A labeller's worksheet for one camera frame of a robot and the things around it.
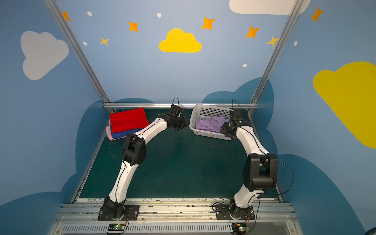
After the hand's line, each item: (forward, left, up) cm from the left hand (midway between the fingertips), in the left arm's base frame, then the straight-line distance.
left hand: (189, 124), depth 101 cm
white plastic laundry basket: (+17, -16, -4) cm, 23 cm away
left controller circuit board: (-59, +35, -10) cm, 69 cm away
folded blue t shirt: (-8, +49, -4) cm, 50 cm away
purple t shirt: (+5, -18, -6) cm, 20 cm away
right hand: (-8, -24, +5) cm, 26 cm away
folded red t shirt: (+4, +44, -2) cm, 44 cm away
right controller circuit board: (-59, -26, -11) cm, 65 cm away
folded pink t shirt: (-2, +58, -6) cm, 59 cm away
